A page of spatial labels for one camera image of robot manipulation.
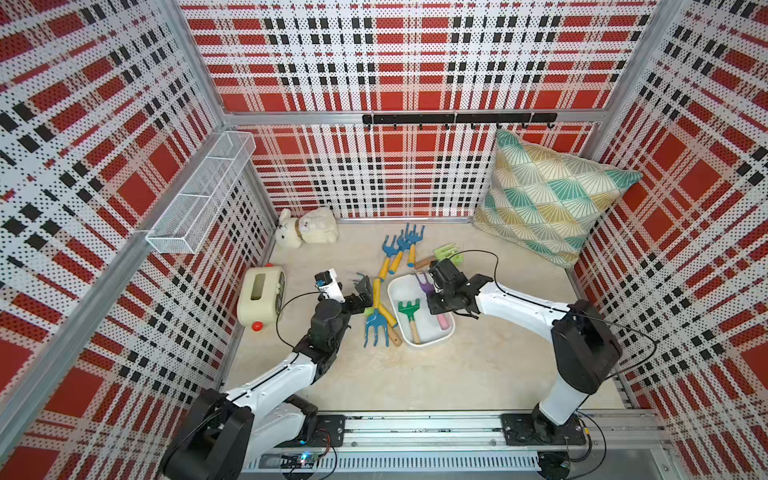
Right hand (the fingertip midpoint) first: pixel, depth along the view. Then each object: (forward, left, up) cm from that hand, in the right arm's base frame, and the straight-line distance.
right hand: (437, 301), depth 90 cm
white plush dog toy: (+29, +41, +4) cm, 50 cm away
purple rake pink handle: (+2, +3, +3) cm, 5 cm away
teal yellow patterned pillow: (+25, -34, +18) cm, 46 cm away
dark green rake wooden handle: (+1, +8, -7) cm, 11 cm away
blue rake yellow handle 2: (+30, +11, -8) cm, 32 cm away
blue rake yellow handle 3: (-3, +19, -5) cm, 20 cm away
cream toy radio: (+1, +53, +3) cm, 53 cm away
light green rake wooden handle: (+24, -7, -6) cm, 26 cm away
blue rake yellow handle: (+25, +16, -7) cm, 31 cm away
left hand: (+2, +23, +9) cm, 24 cm away
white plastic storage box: (+5, +10, 0) cm, 11 cm away
